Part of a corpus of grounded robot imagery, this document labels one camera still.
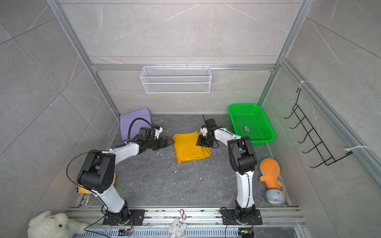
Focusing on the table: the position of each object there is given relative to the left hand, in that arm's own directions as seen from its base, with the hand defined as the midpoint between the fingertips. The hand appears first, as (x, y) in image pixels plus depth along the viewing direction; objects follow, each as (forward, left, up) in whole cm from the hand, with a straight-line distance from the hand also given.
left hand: (171, 141), depth 93 cm
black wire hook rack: (-20, -68, +24) cm, 75 cm away
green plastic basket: (+21, -57, -6) cm, 61 cm away
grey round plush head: (-35, -55, -3) cm, 65 cm away
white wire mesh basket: (+37, -2, +21) cm, 42 cm away
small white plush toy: (-46, -5, -6) cm, 47 cm away
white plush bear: (-45, +41, +10) cm, 61 cm away
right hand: (+2, -19, -7) cm, 20 cm away
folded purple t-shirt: (+27, +38, -8) cm, 47 cm away
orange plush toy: (-20, -59, -4) cm, 62 cm away
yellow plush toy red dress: (-28, +45, -3) cm, 53 cm away
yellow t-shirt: (-1, -9, -7) cm, 12 cm away
